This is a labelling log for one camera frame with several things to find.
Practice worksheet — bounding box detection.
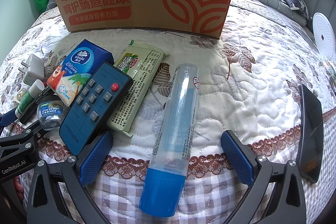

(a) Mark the black smartphone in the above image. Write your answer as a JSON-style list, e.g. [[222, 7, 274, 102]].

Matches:
[[296, 84, 324, 184]]

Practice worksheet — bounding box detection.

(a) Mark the green white glue stick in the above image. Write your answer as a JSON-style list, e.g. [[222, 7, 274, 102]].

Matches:
[[15, 79, 45, 118]]

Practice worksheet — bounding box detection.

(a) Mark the clear tube with blue cap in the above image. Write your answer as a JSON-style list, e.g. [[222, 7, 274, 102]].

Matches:
[[139, 63, 200, 218]]

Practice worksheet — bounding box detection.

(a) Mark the black marker pen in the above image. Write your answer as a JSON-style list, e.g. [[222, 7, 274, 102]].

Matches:
[[18, 86, 54, 124]]

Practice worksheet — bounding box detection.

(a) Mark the clear eye drops box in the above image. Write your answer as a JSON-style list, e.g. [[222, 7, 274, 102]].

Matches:
[[37, 100, 68, 131]]

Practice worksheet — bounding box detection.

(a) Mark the blue remote control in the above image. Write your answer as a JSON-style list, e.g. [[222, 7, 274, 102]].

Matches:
[[59, 62, 133, 155]]

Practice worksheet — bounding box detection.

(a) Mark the white power adapter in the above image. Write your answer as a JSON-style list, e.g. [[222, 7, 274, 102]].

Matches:
[[18, 54, 45, 86]]

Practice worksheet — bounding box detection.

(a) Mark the green snack packet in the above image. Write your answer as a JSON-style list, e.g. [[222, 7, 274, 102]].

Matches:
[[106, 40, 169, 137]]

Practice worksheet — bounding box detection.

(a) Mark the blue tissue pack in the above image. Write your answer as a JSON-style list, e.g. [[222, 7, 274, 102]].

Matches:
[[47, 39, 114, 106]]

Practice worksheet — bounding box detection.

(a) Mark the white round fan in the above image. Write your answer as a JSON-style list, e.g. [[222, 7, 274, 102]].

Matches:
[[313, 12, 335, 61]]

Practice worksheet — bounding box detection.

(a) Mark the floral quilted bedspread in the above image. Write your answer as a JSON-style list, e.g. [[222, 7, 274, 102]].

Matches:
[[1, 0, 335, 223]]

